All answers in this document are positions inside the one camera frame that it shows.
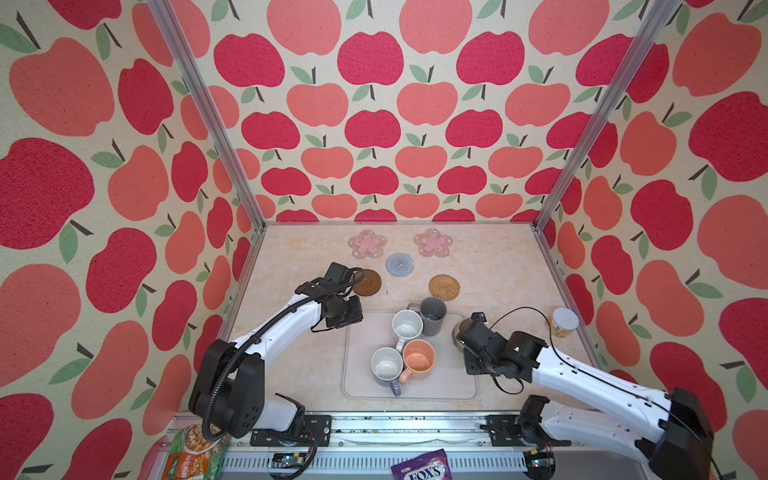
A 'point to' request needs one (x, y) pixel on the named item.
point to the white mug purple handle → (386, 365)
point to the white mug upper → (406, 324)
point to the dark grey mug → (433, 311)
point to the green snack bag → (192, 457)
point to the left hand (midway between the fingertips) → (365, 318)
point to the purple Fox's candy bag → (431, 465)
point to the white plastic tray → (366, 330)
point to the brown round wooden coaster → (369, 285)
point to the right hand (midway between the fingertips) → (476, 357)
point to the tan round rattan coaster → (445, 287)
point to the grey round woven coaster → (399, 264)
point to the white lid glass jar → (563, 322)
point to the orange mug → (419, 357)
